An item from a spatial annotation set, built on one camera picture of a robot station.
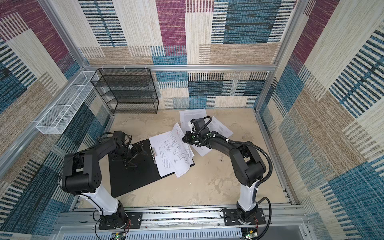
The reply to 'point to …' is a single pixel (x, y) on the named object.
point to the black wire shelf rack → (127, 90)
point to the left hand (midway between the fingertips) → (143, 156)
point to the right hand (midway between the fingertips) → (182, 140)
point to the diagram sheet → (180, 153)
